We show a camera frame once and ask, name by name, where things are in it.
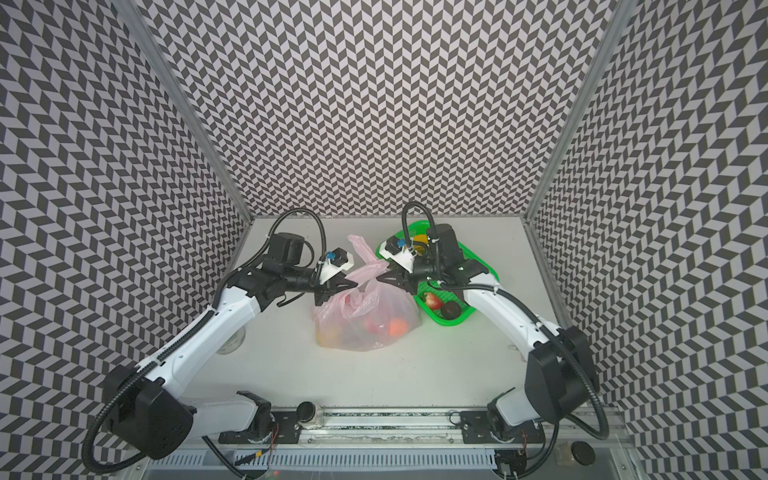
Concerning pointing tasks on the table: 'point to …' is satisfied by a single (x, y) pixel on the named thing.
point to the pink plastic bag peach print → (369, 311)
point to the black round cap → (583, 453)
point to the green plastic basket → (437, 302)
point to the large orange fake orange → (397, 327)
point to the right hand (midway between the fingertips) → (380, 281)
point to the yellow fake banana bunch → (419, 249)
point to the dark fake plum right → (451, 310)
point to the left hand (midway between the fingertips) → (353, 283)
